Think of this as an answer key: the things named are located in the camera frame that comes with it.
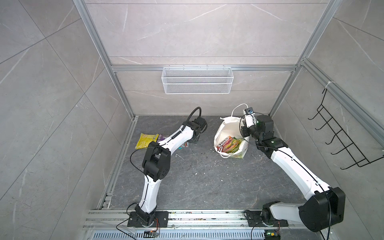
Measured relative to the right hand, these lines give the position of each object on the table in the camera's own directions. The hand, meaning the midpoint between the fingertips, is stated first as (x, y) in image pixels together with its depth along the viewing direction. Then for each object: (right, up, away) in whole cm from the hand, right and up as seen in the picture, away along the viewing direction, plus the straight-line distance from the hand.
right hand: (244, 119), depth 81 cm
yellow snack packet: (-62, -13, +19) cm, 66 cm away
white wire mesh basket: (-26, +28, +20) cm, 43 cm away
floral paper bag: (-5, -15, -5) cm, 16 cm away
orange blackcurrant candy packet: (-11, -18, +17) cm, 27 cm away
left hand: (-31, -9, +14) cm, 35 cm away
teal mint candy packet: (-34, -16, +12) cm, 40 cm away
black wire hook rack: (+40, -17, -20) cm, 47 cm away
